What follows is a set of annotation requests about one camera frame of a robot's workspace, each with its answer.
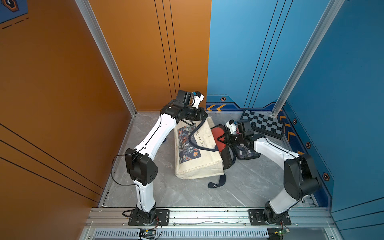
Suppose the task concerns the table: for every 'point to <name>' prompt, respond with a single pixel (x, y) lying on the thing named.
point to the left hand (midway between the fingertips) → (208, 113)
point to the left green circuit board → (147, 233)
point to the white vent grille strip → (213, 233)
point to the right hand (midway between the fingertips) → (219, 138)
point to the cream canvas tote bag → (197, 153)
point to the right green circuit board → (281, 232)
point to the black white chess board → (265, 122)
